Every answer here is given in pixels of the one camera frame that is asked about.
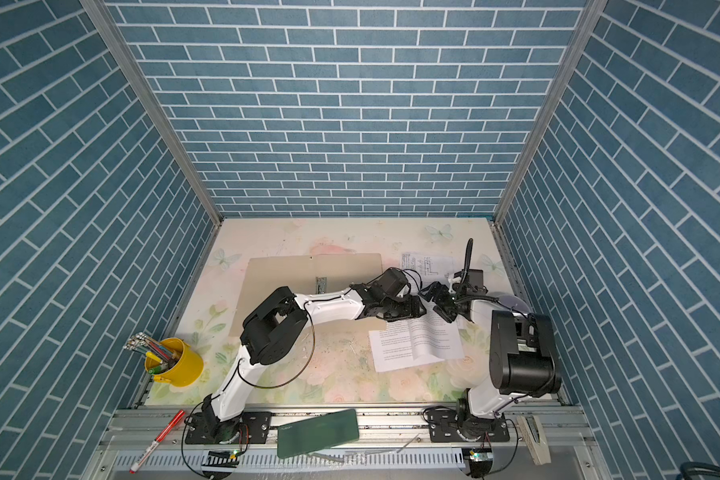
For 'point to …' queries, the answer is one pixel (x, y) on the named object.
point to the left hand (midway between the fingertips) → (420, 314)
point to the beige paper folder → (308, 275)
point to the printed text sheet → (415, 342)
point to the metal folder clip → (321, 284)
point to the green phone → (317, 433)
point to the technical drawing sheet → (431, 268)
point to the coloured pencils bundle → (154, 349)
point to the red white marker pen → (155, 444)
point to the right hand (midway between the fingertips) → (425, 295)
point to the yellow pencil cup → (189, 369)
